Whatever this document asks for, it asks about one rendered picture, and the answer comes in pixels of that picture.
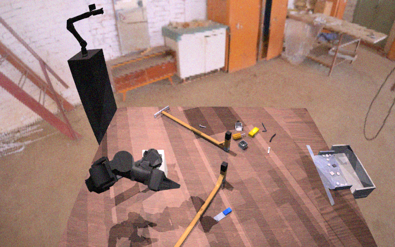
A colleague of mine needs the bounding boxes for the yellow rectangular block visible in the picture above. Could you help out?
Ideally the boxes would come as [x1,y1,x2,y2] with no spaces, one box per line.
[248,127,259,137]

